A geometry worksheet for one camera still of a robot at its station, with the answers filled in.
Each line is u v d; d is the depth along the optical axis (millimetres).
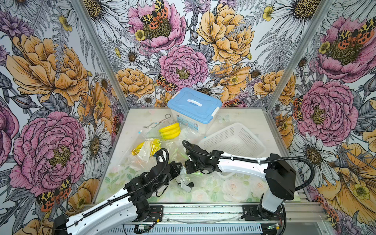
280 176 448
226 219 738
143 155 875
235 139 1035
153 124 1120
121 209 498
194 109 967
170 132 997
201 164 612
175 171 650
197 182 737
